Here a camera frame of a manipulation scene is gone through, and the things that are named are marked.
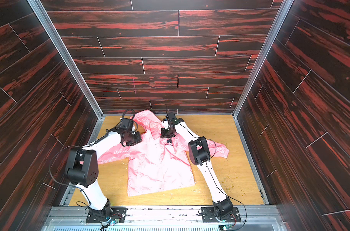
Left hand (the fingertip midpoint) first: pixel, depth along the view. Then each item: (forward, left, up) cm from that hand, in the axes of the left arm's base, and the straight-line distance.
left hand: (143, 139), depth 96 cm
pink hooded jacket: (-14, -10, -7) cm, 19 cm away
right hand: (+10, -13, -8) cm, 18 cm away
